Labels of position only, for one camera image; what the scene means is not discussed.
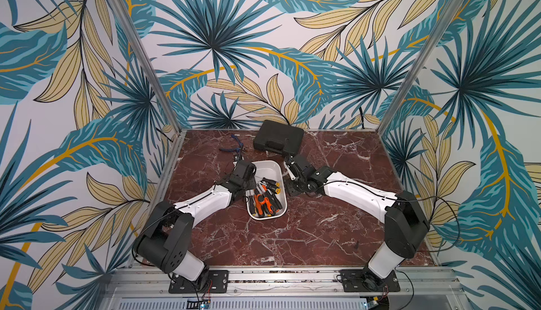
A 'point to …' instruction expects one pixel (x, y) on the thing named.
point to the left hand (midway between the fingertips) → (248, 179)
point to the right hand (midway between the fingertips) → (290, 184)
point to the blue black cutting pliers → (239, 155)
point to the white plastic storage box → (270, 170)
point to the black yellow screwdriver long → (270, 182)
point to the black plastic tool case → (280, 138)
